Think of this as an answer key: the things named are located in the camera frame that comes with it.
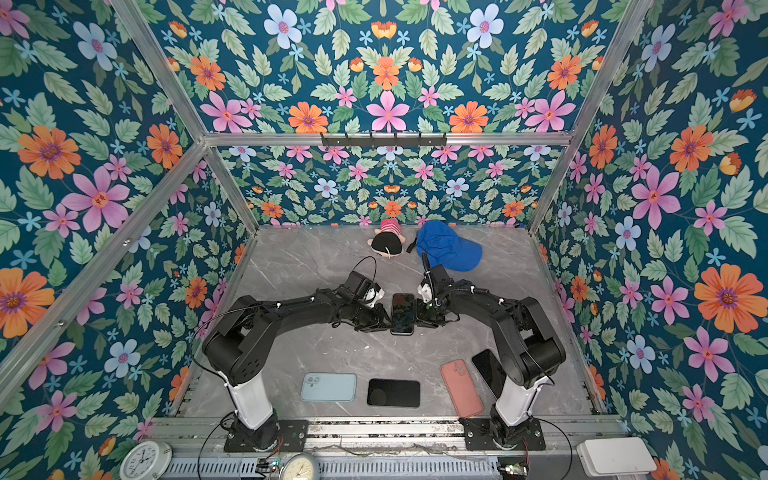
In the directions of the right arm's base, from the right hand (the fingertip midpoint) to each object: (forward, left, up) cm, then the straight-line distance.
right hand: (412, 319), depth 91 cm
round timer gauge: (-37, +26, +1) cm, 45 cm away
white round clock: (-36, +62, +1) cm, 71 cm away
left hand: (-2, +5, +3) cm, 6 cm away
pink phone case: (-20, -14, -3) cm, 25 cm away
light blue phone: (-19, +24, -4) cm, 30 cm away
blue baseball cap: (+31, -12, -1) cm, 33 cm away
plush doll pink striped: (+30, +8, +4) cm, 31 cm away
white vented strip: (-37, +41, -4) cm, 55 cm away
